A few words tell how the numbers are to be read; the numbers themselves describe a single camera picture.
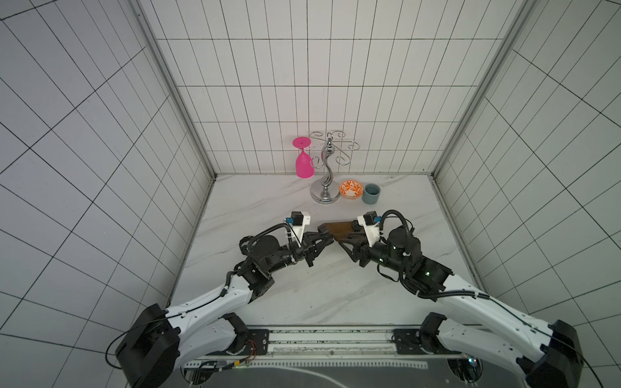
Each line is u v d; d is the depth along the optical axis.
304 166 1.00
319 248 0.66
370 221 0.61
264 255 0.54
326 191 1.13
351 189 1.11
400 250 0.53
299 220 0.60
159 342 0.39
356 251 0.63
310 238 0.63
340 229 0.90
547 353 0.39
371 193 1.05
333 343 0.74
